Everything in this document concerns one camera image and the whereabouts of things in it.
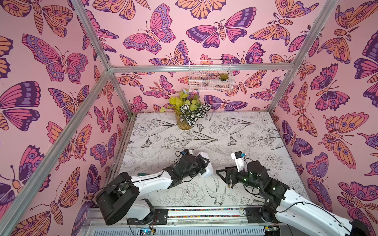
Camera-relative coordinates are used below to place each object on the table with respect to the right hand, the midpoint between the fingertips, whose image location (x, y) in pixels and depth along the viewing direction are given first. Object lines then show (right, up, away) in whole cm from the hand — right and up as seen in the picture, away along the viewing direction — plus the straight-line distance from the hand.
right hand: (221, 169), depth 74 cm
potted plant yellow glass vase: (-18, +33, +16) cm, 40 cm away
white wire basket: (-7, +56, +26) cm, 62 cm away
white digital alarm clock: (-6, -1, +2) cm, 6 cm away
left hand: (-6, +1, +8) cm, 10 cm away
